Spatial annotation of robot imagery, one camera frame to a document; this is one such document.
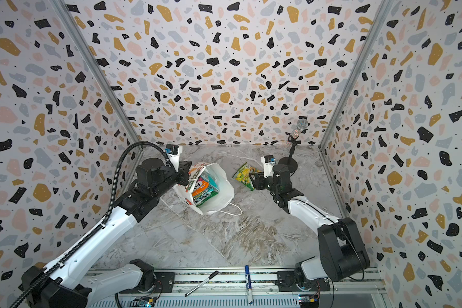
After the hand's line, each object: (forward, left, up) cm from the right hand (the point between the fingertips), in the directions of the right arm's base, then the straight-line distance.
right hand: (250, 170), depth 85 cm
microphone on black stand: (+21, -22, 0) cm, 30 cm away
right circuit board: (-46, -21, -20) cm, 54 cm away
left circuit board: (-47, +39, -18) cm, 64 cm away
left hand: (-5, +23, +14) cm, 28 cm away
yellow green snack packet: (+9, +4, -16) cm, 19 cm away
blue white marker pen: (-43, 0, -17) cm, 46 cm away
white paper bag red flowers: (-11, +13, -10) cm, 20 cm away
